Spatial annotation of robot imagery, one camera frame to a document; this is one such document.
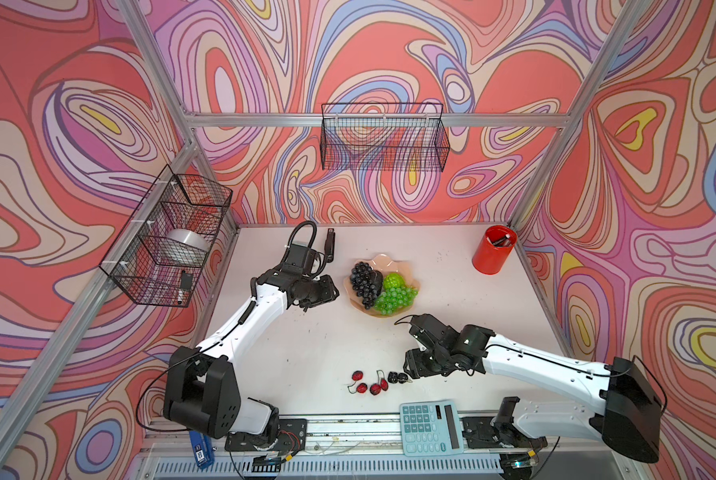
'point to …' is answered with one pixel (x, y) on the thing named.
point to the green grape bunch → (394, 298)
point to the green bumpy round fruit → (393, 280)
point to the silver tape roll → (189, 237)
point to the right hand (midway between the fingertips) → (416, 374)
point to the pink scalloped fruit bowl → (389, 265)
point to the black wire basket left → (164, 251)
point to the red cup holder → (494, 249)
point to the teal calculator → (430, 428)
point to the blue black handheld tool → (203, 449)
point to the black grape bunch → (363, 283)
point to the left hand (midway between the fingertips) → (338, 291)
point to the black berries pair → (394, 377)
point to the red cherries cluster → (375, 388)
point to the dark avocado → (376, 281)
